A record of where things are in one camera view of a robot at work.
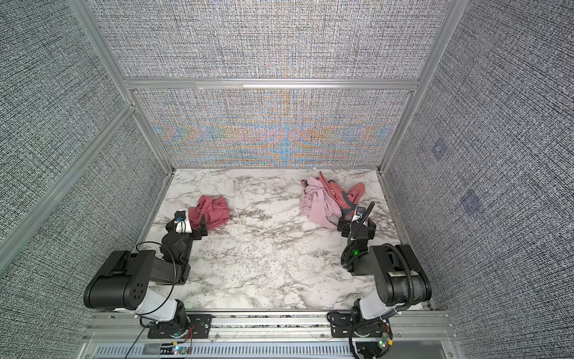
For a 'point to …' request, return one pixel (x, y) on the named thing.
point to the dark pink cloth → (214, 209)
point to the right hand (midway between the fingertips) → (358, 216)
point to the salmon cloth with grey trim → (347, 201)
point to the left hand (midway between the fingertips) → (191, 216)
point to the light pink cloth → (318, 206)
